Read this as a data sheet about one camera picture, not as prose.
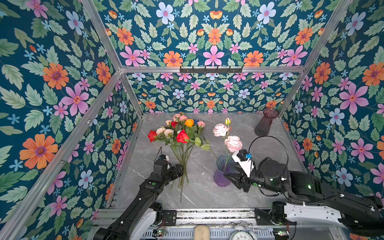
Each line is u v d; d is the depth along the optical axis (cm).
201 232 66
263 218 73
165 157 80
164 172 67
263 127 104
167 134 102
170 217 74
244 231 67
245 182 48
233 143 64
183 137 63
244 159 47
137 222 52
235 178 50
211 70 92
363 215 40
